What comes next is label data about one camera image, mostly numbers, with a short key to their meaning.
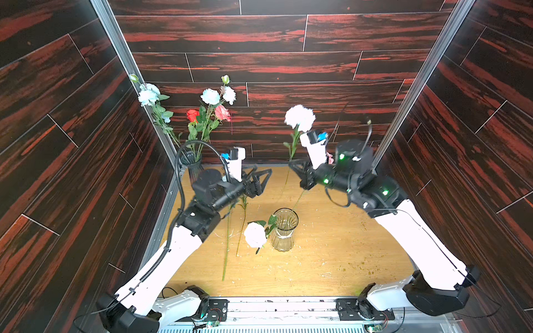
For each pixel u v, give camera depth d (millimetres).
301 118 486
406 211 385
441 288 390
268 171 595
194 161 983
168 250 437
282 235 782
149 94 802
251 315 725
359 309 654
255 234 510
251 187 550
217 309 735
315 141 475
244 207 1015
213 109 842
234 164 546
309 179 508
